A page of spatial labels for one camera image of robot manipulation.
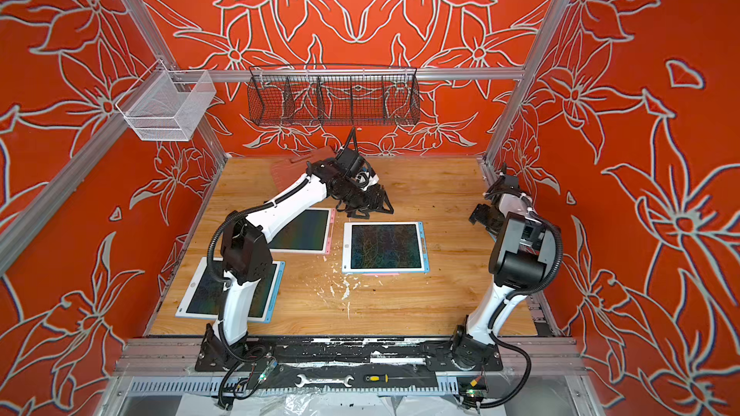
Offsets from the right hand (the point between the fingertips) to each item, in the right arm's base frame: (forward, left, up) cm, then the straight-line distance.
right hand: (489, 225), depth 94 cm
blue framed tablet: (-8, +35, -3) cm, 36 cm away
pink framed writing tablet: (-2, +60, -3) cm, 61 cm away
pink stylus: (-16, +36, -4) cm, 40 cm away
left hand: (-4, +36, +13) cm, 38 cm away
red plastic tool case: (+24, +74, 0) cm, 78 cm away
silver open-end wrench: (-44, +56, -3) cm, 71 cm away
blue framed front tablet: (-24, +89, -3) cm, 92 cm away
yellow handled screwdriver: (-43, +36, -3) cm, 56 cm away
